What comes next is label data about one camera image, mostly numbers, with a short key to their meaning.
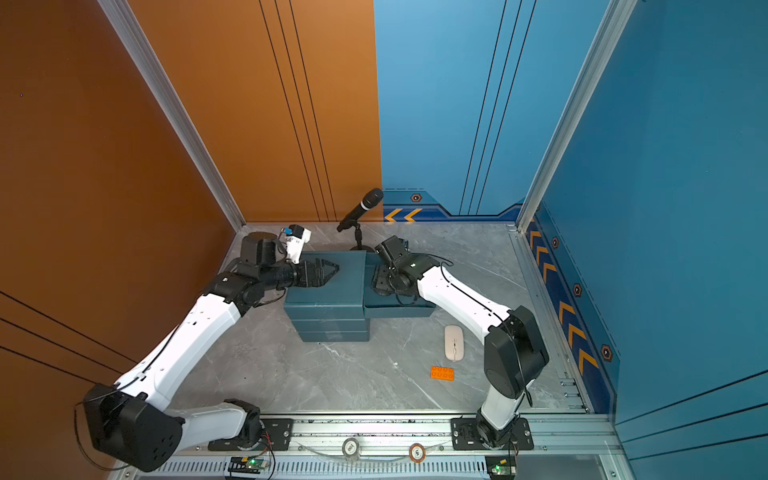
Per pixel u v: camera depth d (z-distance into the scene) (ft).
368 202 2.78
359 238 3.31
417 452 2.33
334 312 2.43
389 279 2.53
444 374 2.71
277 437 2.41
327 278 2.27
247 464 2.32
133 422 1.23
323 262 2.23
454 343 2.85
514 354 1.54
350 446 2.19
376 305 2.43
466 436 2.38
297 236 2.23
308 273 2.16
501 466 2.33
